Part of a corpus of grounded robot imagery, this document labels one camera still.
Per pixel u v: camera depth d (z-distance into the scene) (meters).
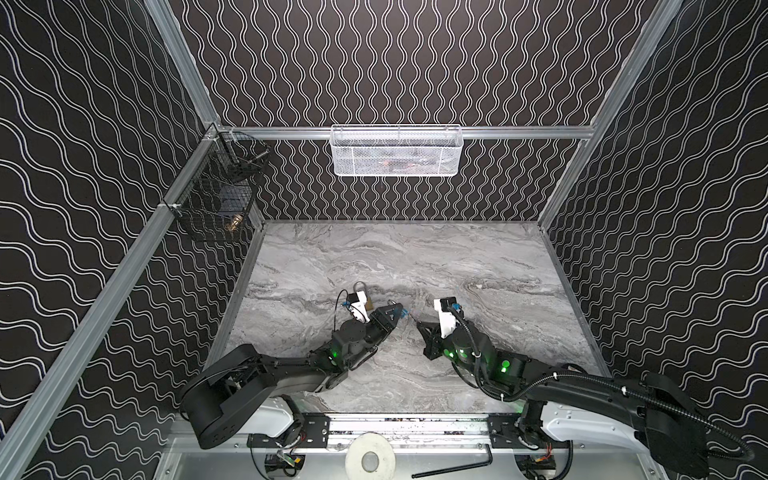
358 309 0.72
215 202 0.94
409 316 0.95
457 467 0.70
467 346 0.56
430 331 0.70
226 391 0.47
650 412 0.42
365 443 0.73
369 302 0.98
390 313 0.80
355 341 0.62
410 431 0.76
